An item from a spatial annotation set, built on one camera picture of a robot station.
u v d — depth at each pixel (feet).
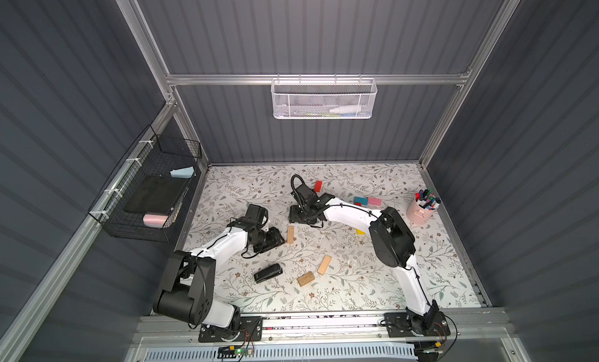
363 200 3.47
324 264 2.85
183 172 2.66
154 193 2.23
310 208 2.42
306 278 2.72
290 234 3.14
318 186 3.65
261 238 2.52
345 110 2.99
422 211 2.99
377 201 3.45
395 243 1.81
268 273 2.72
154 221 2.10
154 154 2.63
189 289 1.43
